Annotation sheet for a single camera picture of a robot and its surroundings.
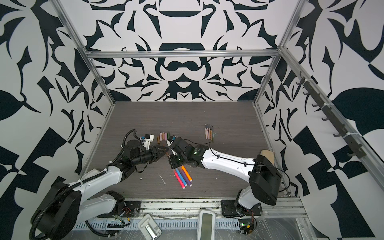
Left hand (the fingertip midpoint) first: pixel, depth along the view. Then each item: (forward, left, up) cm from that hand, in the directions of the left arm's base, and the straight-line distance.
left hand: (169, 147), depth 79 cm
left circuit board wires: (-31, +24, -18) cm, 43 cm away
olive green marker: (+16, -26, -15) cm, 34 cm away
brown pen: (+17, -24, -14) cm, 33 cm away
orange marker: (-9, -9, -14) cm, 19 cm away
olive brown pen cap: (+14, +10, -14) cm, 22 cm away
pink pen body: (+17, -23, -14) cm, 32 cm away
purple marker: (-11, -8, -14) cm, 20 cm away
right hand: (-7, 0, -2) cm, 7 cm away
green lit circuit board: (-34, -36, -15) cm, 52 cm away
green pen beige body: (+17, -22, -14) cm, 31 cm away
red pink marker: (-13, -5, -14) cm, 20 cm away
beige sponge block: (0, -58, -13) cm, 60 cm away
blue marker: (-12, -6, -14) cm, 19 cm away
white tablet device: (-33, -17, -11) cm, 39 cm away
